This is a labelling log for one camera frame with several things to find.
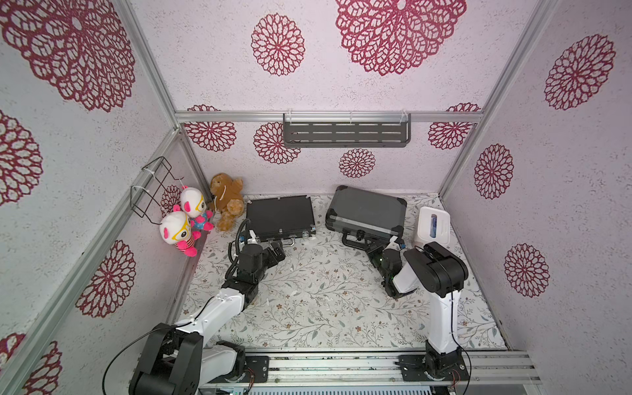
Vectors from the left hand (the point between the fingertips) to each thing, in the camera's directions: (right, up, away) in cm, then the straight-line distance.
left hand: (272, 247), depth 88 cm
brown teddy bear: (-20, +17, +12) cm, 29 cm away
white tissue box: (+64, +7, +12) cm, 65 cm away
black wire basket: (-36, +18, -14) cm, 43 cm away
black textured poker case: (+1, +10, +18) cm, 21 cm away
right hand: (+35, +3, +11) cm, 37 cm away
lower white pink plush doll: (-32, +7, -5) cm, 33 cm away
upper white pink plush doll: (-31, +15, +5) cm, 35 cm away
